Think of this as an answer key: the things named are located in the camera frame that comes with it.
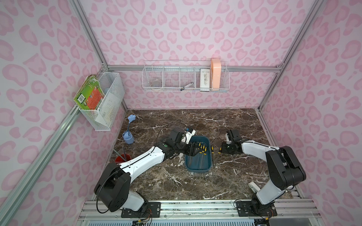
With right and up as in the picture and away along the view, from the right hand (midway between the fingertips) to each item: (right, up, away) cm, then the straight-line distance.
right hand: (222, 147), depth 96 cm
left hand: (-18, +4, -15) cm, 24 cm away
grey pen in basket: (-23, +42, +1) cm, 49 cm away
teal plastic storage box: (-15, -8, -6) cm, 18 cm away
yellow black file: (-7, -3, -2) cm, 8 cm away
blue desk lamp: (-64, +7, -1) cm, 64 cm away
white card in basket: (-13, +45, -5) cm, 47 cm away
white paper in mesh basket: (-71, +24, -13) cm, 76 cm away
